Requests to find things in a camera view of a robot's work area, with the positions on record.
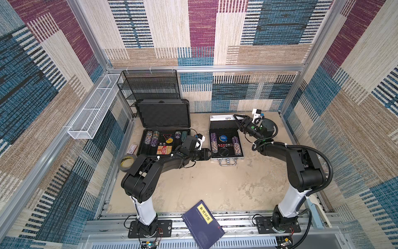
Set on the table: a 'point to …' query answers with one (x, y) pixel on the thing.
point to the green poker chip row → (183, 136)
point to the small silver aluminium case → (225, 143)
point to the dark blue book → (202, 225)
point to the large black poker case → (165, 123)
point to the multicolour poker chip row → (152, 138)
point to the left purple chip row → (214, 142)
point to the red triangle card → (166, 136)
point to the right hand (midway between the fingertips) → (234, 118)
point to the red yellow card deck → (164, 150)
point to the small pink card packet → (131, 149)
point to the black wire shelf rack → (134, 85)
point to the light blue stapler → (319, 218)
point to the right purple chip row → (237, 146)
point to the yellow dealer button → (169, 140)
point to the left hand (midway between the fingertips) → (212, 154)
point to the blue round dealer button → (223, 138)
